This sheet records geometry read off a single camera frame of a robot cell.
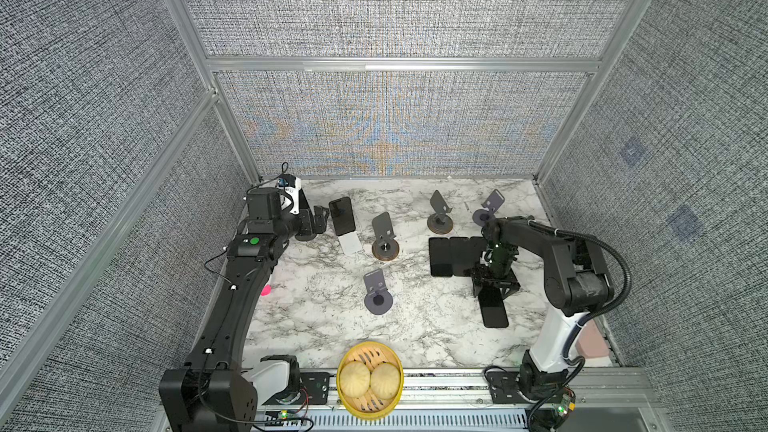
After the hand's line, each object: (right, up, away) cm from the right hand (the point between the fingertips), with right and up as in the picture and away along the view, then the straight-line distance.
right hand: (489, 292), depth 90 cm
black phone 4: (-3, +12, +7) cm, 15 cm away
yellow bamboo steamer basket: (-36, -20, -21) cm, 46 cm away
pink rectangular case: (+23, -10, -11) cm, 27 cm away
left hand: (-51, +25, -12) cm, 58 cm away
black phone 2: (-13, +10, +7) cm, 18 cm away
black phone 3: (-7, +10, +6) cm, 14 cm away
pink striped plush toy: (-67, +1, -1) cm, 67 cm away
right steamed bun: (-32, -14, -21) cm, 41 cm away
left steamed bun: (-39, -14, -21) cm, 46 cm away
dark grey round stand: (-50, +20, -22) cm, 58 cm away
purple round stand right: (+5, +27, +12) cm, 30 cm away
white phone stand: (-43, +14, +10) cm, 46 cm away
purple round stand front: (-33, -1, -3) cm, 33 cm away
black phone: (-47, +23, +19) cm, 56 cm away
